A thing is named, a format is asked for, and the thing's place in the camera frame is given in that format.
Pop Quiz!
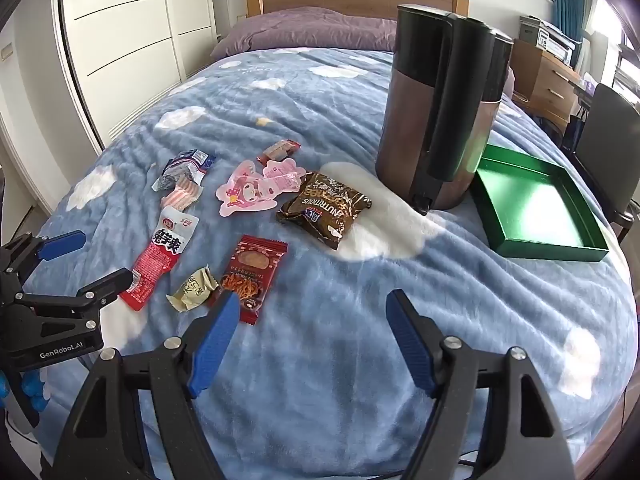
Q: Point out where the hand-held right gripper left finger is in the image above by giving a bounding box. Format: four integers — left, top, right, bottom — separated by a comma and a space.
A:
62, 290, 241, 480

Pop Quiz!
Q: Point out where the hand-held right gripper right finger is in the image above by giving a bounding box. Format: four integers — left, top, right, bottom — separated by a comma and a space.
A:
386, 288, 576, 480

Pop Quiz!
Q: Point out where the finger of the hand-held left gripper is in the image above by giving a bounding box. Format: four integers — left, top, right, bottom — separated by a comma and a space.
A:
17, 267, 134, 318
0, 230, 87, 286

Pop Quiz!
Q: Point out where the beige candy packet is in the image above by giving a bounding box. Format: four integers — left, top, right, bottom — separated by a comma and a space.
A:
166, 266, 220, 313

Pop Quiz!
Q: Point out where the red and white snack packet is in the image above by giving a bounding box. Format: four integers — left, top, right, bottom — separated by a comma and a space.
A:
119, 206, 200, 312

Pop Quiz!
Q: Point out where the blue biscuit packet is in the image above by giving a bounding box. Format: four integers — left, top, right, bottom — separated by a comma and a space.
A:
152, 149, 217, 192

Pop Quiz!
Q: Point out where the brown snack packet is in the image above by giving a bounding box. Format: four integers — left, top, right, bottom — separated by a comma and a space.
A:
276, 172, 372, 251

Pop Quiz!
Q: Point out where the green tray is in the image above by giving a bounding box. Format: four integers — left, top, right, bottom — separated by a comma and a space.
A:
472, 144, 610, 263

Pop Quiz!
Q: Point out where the small red-brown snack bar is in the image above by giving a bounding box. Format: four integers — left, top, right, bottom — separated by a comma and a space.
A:
256, 140, 302, 166

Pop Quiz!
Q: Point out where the person's left hand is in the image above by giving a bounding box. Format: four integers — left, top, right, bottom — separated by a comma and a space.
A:
0, 367, 51, 411

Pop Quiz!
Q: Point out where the dark red snack packet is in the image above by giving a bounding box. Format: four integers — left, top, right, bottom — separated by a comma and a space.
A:
207, 235, 289, 324

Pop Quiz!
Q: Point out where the blue cloud-print blanket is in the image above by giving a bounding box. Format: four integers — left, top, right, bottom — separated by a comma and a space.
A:
22, 47, 638, 480

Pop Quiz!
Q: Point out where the pink striped snack packet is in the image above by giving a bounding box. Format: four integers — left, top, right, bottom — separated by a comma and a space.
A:
161, 184, 205, 211

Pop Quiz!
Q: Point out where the pink cartoon snack packet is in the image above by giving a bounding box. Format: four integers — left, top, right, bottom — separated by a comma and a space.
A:
215, 158, 307, 218

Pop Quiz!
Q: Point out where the brown thermos jug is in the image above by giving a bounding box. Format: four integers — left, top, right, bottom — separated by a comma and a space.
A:
375, 4, 501, 216

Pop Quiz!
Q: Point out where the white wardrobe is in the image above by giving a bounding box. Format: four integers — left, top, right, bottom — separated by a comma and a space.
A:
0, 0, 221, 211

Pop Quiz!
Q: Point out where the wooden drawer cabinet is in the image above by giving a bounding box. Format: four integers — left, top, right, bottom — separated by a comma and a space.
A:
510, 39, 583, 126

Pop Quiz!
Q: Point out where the black chair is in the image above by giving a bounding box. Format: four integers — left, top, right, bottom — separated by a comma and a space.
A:
570, 82, 640, 241

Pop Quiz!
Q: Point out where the purple duvet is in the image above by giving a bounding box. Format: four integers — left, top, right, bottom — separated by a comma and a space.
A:
210, 6, 516, 96

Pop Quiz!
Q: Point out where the grey printer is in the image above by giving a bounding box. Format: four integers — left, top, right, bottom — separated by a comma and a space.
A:
517, 15, 578, 63

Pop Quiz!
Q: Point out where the teal curtain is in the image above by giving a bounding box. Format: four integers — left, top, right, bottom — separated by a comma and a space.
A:
552, 0, 591, 56

